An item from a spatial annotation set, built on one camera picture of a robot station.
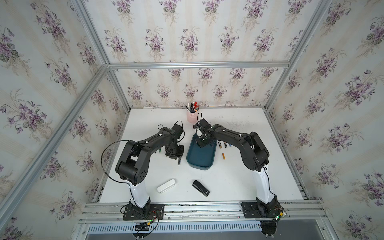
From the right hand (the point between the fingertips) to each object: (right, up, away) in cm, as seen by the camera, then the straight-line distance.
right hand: (201, 142), depth 99 cm
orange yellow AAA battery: (+14, -7, -6) cm, 17 cm away
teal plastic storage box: (+1, -8, -9) cm, 12 cm away
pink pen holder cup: (-6, +18, +6) cm, 20 cm away
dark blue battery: (-14, -10, -9) cm, 19 cm away
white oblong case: (-22, -21, -21) cm, 37 cm away
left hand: (-13, -8, -9) cm, 18 cm away
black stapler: (-1, -21, -21) cm, 30 cm away
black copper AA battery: (+13, -1, -1) cm, 13 cm away
